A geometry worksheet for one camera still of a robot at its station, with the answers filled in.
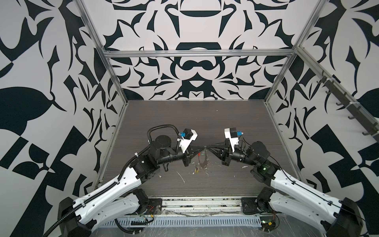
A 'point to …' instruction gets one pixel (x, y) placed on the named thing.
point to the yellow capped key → (197, 169)
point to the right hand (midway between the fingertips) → (209, 149)
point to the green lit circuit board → (268, 223)
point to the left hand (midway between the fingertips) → (204, 144)
